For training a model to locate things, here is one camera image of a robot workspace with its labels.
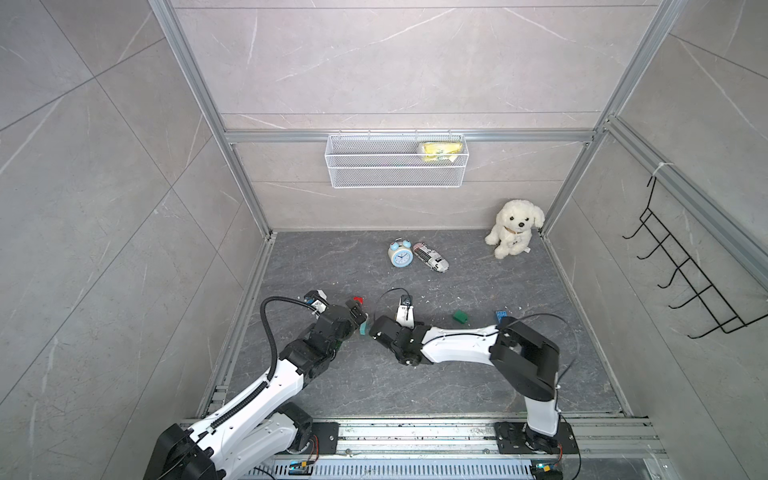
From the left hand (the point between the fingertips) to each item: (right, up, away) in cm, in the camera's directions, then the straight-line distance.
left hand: (353, 306), depth 82 cm
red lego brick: (-1, 0, +15) cm, 15 cm away
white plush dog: (+54, +23, +21) cm, 62 cm away
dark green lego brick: (+34, -6, +14) cm, 37 cm away
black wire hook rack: (+78, +3, -21) cm, 81 cm away
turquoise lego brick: (+4, -4, -10) cm, 11 cm away
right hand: (+13, -8, +10) cm, 18 cm away
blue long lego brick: (+47, -5, +14) cm, 49 cm away
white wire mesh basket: (+12, +47, +19) cm, 52 cm away
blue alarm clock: (+14, +15, +22) cm, 30 cm away
